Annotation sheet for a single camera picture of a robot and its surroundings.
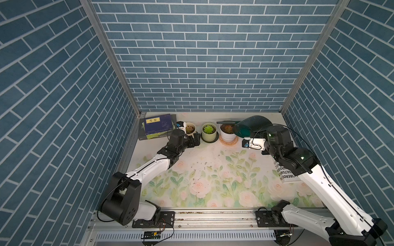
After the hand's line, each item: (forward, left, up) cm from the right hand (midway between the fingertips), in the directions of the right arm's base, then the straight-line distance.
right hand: (266, 131), depth 71 cm
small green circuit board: (-41, +51, -33) cm, 73 cm away
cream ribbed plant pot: (+16, +40, -21) cm, 48 cm away
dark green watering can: (+3, +8, -1) cm, 9 cm away
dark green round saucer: (+14, +22, -29) cm, 39 cm away
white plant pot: (+12, +17, -23) cm, 31 cm away
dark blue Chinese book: (+20, +63, -23) cm, 70 cm away
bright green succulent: (+17, +28, -21) cm, 39 cm away
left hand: (+5, +33, -14) cm, 36 cm away
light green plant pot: (+13, +26, -25) cm, 38 cm away
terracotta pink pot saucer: (+12, +14, -30) cm, 35 cm away
